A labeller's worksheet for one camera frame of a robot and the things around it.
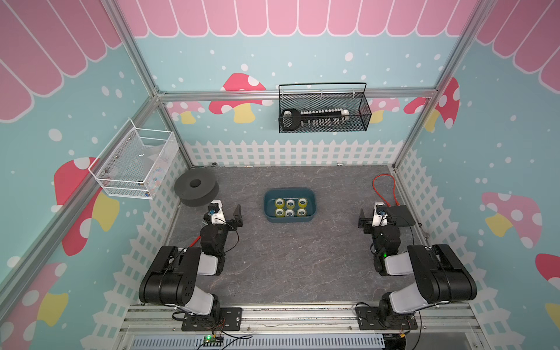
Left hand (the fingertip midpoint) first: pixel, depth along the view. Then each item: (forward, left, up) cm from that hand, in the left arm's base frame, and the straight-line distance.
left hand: (230, 207), depth 89 cm
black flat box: (+7, -78, -16) cm, 80 cm away
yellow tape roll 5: (+5, -30, -11) cm, 32 cm away
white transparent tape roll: (+4, -24, -11) cm, 27 cm away
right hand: (+1, -60, -1) cm, 60 cm away
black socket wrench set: (+29, -25, +23) cm, 44 cm away
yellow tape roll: (+10, -20, -11) cm, 25 cm away
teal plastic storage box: (+16, -24, -11) cm, 31 cm away
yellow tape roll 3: (+10, -31, -11) cm, 34 cm away
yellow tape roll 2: (+10, -25, -11) cm, 29 cm away
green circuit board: (-44, +2, -15) cm, 46 cm away
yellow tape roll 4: (+5, -20, -11) cm, 23 cm away
